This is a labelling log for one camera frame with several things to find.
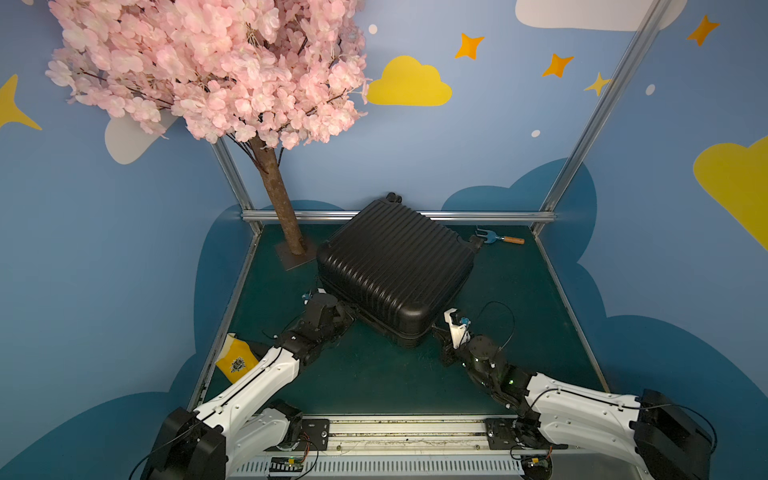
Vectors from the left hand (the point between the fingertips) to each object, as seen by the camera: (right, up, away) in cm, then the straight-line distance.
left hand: (359, 305), depth 84 cm
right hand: (+22, -6, -2) cm, 23 cm away
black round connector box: (+46, -39, -9) cm, 61 cm away
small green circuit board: (-17, -38, -11) cm, 43 cm away
